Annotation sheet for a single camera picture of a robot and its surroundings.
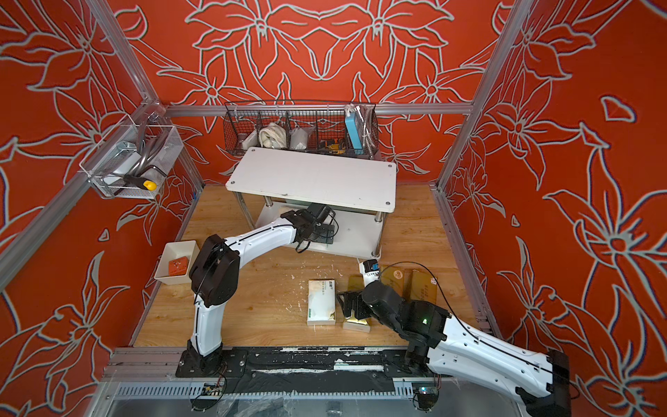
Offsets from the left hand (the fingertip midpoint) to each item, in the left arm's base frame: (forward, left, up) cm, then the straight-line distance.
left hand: (322, 230), depth 94 cm
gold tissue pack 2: (-16, -25, -1) cm, 30 cm away
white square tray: (-10, +56, -5) cm, 57 cm away
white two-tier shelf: (-8, -5, +24) cm, 26 cm away
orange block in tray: (-17, +48, -2) cm, 51 cm away
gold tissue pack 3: (-19, -35, -2) cm, 39 cm away
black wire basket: (+33, -1, +23) cm, 40 cm away
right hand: (-27, -9, +6) cm, 29 cm away
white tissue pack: (-25, -2, -4) cm, 25 cm away
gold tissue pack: (-19, -13, -1) cm, 23 cm away
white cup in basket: (+26, +10, +22) cm, 35 cm away
